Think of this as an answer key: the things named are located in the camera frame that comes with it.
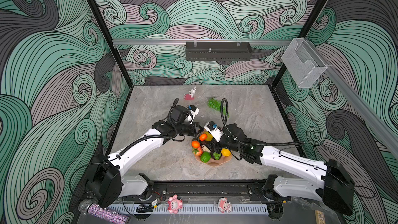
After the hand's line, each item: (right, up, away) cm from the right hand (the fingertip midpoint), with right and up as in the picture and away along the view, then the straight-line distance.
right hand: (206, 136), depth 75 cm
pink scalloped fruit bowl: (+5, -15, +3) cm, 16 cm away
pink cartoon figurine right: (+7, -29, -8) cm, 31 cm away
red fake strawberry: (-4, -8, +2) cm, 9 cm away
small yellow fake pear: (+10, -9, +3) cm, 14 cm away
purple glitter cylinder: (-52, -29, -9) cm, 60 cm away
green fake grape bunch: (+8, +15, +31) cm, 35 cm away
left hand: (-1, +4, +1) cm, 4 cm away
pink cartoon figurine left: (-15, -28, -8) cm, 33 cm away
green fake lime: (0, -11, +2) cm, 11 cm away
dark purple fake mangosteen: (+4, -11, +4) cm, 13 cm away
